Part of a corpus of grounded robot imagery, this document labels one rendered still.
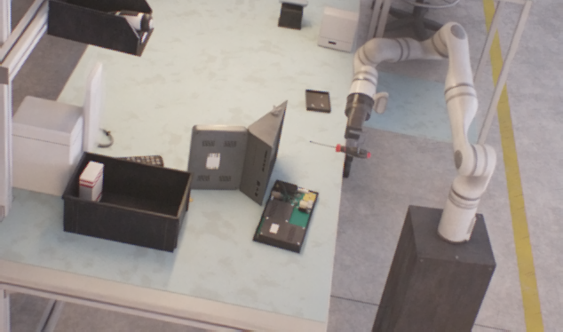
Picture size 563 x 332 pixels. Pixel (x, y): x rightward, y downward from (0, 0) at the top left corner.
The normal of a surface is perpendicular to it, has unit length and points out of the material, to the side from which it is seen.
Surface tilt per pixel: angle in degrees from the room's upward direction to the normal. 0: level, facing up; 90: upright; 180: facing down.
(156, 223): 90
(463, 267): 90
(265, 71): 0
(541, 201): 0
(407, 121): 0
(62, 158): 90
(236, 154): 90
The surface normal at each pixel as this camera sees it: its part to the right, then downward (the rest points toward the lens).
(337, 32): -0.17, 0.55
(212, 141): 0.15, 0.59
